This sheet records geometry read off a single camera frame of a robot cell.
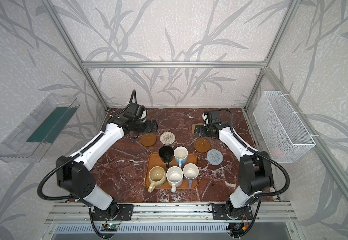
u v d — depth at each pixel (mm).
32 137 645
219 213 728
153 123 761
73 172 421
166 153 906
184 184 808
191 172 861
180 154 901
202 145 985
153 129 755
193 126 1085
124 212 735
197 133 820
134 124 610
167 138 1019
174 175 844
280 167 413
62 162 432
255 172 455
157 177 833
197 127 811
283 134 617
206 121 800
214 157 935
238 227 749
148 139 1017
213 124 690
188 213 747
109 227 707
